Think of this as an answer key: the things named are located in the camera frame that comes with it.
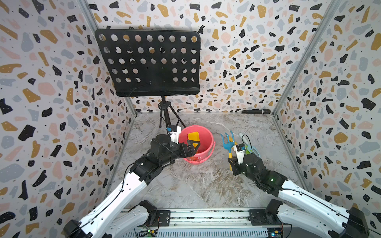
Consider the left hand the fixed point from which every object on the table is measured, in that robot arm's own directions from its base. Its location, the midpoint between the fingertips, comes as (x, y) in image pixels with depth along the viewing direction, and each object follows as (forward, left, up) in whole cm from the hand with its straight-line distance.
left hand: (195, 144), depth 68 cm
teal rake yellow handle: (+4, -17, -7) cm, 19 cm away
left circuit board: (-30, +24, -29) cm, 48 cm away
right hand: (-1, -18, -13) cm, 22 cm away
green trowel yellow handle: (+12, -33, -28) cm, 45 cm away
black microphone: (+50, -58, -28) cm, 81 cm away
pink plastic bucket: (+12, -6, -20) cm, 24 cm away
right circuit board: (-31, -38, -30) cm, 58 cm away
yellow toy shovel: (+18, +1, -18) cm, 26 cm away
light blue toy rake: (+14, -38, -28) cm, 50 cm away
